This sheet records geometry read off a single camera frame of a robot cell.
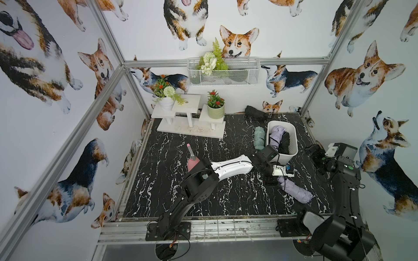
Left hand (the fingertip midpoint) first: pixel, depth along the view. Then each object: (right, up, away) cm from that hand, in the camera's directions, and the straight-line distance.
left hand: (282, 175), depth 81 cm
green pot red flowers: (-33, +36, +9) cm, 50 cm away
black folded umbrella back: (-6, +35, +36) cm, 51 cm away
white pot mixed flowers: (-62, +43, +11) cm, 76 cm away
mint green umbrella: (-6, +18, +23) cm, 30 cm away
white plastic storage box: (+11, +24, +17) cm, 32 cm away
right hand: (+12, +12, -2) cm, 18 cm away
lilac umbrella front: (+6, -8, +1) cm, 10 cm away
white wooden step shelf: (-50, +30, +26) cm, 64 cm away
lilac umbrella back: (+1, +19, +14) cm, 24 cm away
